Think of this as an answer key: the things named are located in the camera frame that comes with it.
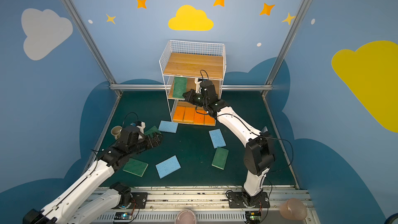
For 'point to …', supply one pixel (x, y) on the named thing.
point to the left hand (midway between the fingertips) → (158, 136)
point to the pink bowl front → (185, 216)
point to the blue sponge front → (168, 166)
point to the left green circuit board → (123, 215)
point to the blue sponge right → (217, 139)
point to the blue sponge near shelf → (168, 126)
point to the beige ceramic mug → (115, 130)
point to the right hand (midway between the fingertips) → (184, 92)
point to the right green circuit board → (253, 216)
